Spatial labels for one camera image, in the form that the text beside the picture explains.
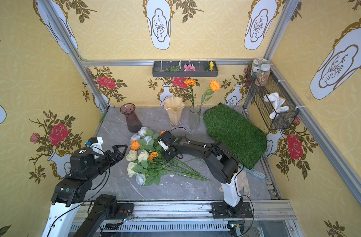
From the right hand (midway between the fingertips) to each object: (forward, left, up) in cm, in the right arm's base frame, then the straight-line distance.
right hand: (170, 150), depth 94 cm
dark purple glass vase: (+19, +28, +1) cm, 34 cm away
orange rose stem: (-11, +7, +3) cm, 13 cm away
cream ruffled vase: (+26, -1, +13) cm, 30 cm away
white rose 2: (+4, +15, +6) cm, 17 cm away
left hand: (-12, +23, +22) cm, 34 cm away
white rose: (+6, +24, +4) cm, 25 cm away
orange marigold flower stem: (+26, -13, +21) cm, 36 cm away
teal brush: (-11, -50, -1) cm, 51 cm away
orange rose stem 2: (-9, -7, -1) cm, 12 cm away
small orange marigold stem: (-12, +3, +1) cm, 12 cm away
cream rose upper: (-8, +14, +9) cm, 18 cm away
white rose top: (+11, +20, +4) cm, 23 cm away
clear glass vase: (+21, -15, +13) cm, 29 cm away
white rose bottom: (-19, +14, +3) cm, 24 cm away
